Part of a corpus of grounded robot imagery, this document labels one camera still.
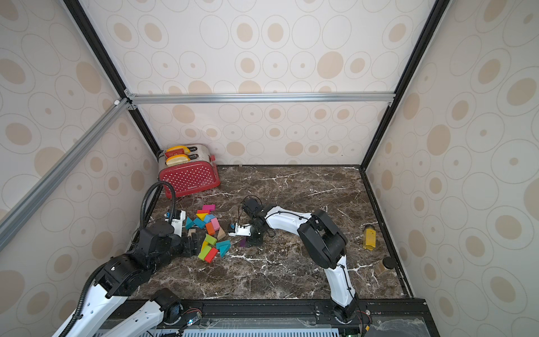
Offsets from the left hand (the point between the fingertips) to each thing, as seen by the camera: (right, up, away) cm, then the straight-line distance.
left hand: (201, 234), depth 70 cm
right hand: (+13, -9, +20) cm, 26 cm away
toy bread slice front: (-20, +28, +24) cm, 42 cm away
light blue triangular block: (-6, +1, +27) cm, 28 cm away
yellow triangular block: (-9, +2, +27) cm, 28 cm away
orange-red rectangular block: (-4, -3, +24) cm, 25 cm away
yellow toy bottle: (+64, -7, +17) cm, 67 cm away
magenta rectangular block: (-7, +6, +33) cm, 34 cm away
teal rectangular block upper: (-10, -1, +25) cm, 26 cm away
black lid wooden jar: (+64, -13, +7) cm, 66 cm away
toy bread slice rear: (-18, +33, +30) cm, 48 cm away
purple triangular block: (+12, -6, +11) cm, 18 cm away
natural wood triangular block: (+1, -5, +22) cm, 22 cm away
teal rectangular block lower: (+2, -9, +20) cm, 22 cm away
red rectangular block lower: (-2, -12, +16) cm, 20 cm away
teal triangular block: (+3, -10, +17) cm, 20 cm away
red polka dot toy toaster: (-11, +22, +30) cm, 39 cm away
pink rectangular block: (-2, -1, +25) cm, 25 cm away
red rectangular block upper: (-10, +4, +31) cm, 33 cm away
